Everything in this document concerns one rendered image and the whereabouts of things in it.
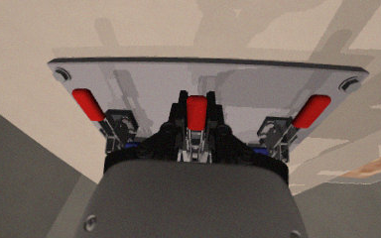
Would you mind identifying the dark blue flat plate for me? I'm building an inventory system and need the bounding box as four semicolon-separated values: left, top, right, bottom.
125;137;147;148

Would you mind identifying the grey fixture plate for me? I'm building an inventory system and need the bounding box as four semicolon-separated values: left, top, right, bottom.
47;58;370;153

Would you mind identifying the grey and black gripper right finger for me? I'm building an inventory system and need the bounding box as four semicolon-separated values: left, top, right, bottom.
205;91;289;187

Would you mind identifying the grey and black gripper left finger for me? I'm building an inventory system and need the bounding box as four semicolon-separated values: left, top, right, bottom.
103;90;189;174

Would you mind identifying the grey stepped metal block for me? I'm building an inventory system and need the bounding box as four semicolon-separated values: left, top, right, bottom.
183;140;208;163

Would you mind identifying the dark blue rectangular block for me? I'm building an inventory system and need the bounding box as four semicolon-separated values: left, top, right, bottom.
247;143;269;155

